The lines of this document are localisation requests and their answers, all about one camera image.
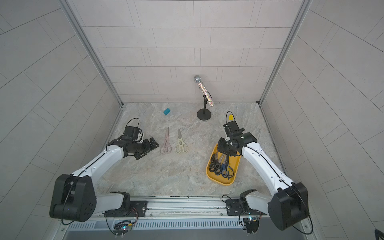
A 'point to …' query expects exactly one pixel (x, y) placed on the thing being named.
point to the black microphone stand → (204, 114)
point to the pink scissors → (167, 146)
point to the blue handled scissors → (224, 165)
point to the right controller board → (252, 224)
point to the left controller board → (122, 227)
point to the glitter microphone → (198, 78)
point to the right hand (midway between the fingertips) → (217, 148)
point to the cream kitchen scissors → (181, 145)
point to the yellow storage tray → (234, 161)
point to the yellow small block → (230, 117)
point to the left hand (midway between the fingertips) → (156, 146)
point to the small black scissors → (212, 164)
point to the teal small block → (166, 111)
